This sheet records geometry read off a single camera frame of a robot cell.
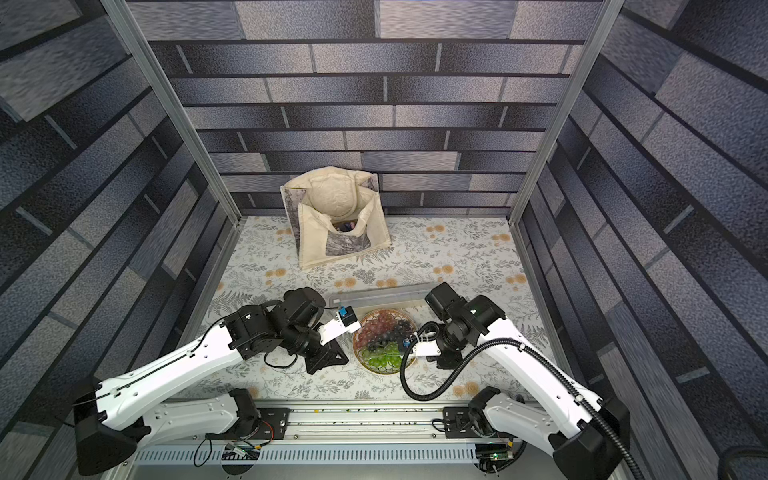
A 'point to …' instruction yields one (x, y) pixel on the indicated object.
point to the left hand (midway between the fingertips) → (346, 361)
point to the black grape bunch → (398, 333)
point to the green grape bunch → (384, 355)
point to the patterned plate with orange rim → (375, 369)
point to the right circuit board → (493, 451)
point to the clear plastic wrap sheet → (415, 311)
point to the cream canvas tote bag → (315, 198)
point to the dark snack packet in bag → (344, 227)
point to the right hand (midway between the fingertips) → (431, 347)
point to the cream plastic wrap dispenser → (376, 296)
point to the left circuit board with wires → (246, 448)
